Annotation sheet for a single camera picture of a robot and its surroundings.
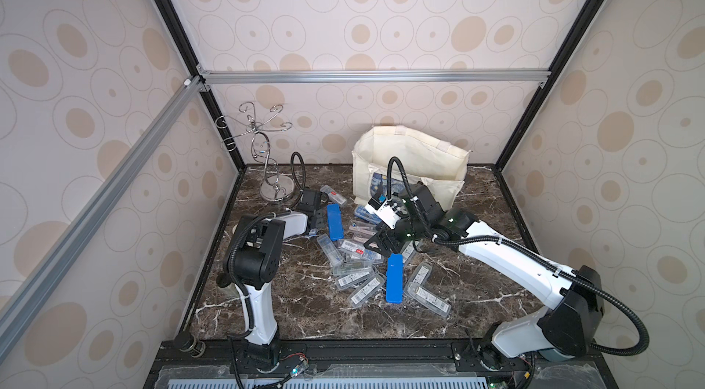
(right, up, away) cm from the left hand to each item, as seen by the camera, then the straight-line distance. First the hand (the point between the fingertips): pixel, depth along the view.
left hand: (319, 214), depth 103 cm
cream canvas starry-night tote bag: (+42, +18, -10) cm, 46 cm away
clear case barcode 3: (+19, -21, -17) cm, 33 cm away
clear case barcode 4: (+35, -24, -21) cm, 48 cm away
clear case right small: (+34, -19, -16) cm, 42 cm away
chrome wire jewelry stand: (-18, +9, +7) cm, 21 cm away
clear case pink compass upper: (+16, -4, -6) cm, 18 cm away
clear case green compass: (+12, -16, -15) cm, 25 cm away
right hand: (+21, -3, -27) cm, 34 cm away
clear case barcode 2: (+12, -19, -17) cm, 28 cm away
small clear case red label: (+5, +7, +5) cm, 10 cm away
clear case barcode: (+5, -12, -9) cm, 16 cm away
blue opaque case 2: (+26, -19, -17) cm, 37 cm away
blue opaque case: (+6, -3, -2) cm, 7 cm away
